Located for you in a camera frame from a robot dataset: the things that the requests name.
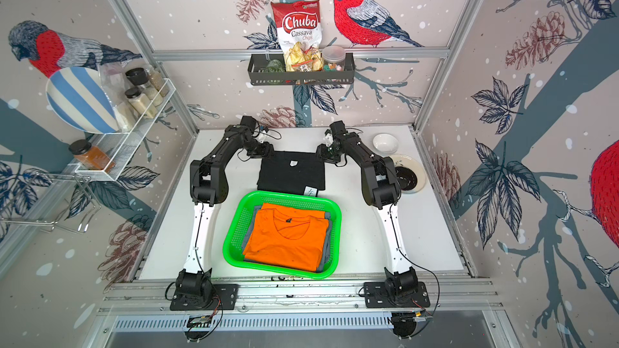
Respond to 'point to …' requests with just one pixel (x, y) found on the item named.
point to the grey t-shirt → (325, 250)
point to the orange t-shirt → (287, 236)
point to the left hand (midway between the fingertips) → (274, 150)
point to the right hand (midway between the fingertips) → (317, 157)
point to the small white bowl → (385, 143)
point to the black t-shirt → (292, 171)
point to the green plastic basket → (311, 200)
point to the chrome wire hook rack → (88, 214)
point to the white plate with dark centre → (410, 175)
